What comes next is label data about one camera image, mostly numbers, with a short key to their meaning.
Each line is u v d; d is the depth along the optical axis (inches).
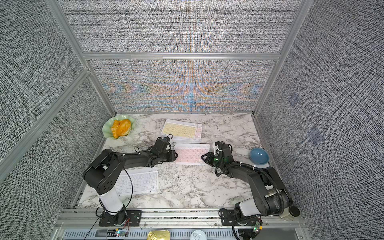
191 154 36.3
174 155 36.4
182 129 41.9
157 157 28.9
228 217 28.8
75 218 29.9
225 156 28.2
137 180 33.7
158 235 26.1
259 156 37.1
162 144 30.1
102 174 18.9
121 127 39.4
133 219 28.9
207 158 31.9
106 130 41.3
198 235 25.6
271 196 17.2
